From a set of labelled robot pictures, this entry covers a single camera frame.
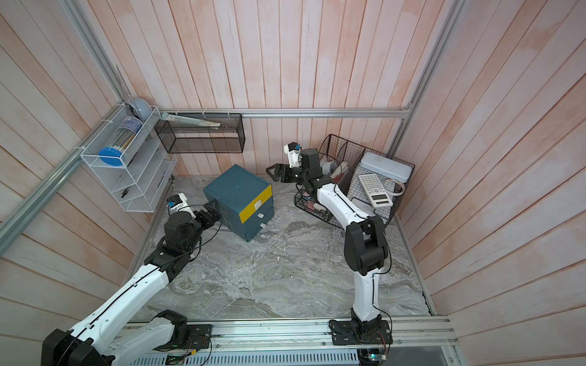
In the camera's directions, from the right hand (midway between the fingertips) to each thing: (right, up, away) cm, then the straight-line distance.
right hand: (271, 169), depth 88 cm
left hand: (-21, -15, -8) cm, 27 cm away
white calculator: (+40, -8, -2) cm, 41 cm away
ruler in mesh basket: (-35, +21, +5) cm, 41 cm away
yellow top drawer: (-9, -17, -7) cm, 21 cm away
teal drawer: (-6, -18, +3) cm, 19 cm away
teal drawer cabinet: (-9, -12, -8) cm, 17 cm away
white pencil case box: (+47, +2, +6) cm, 48 cm away
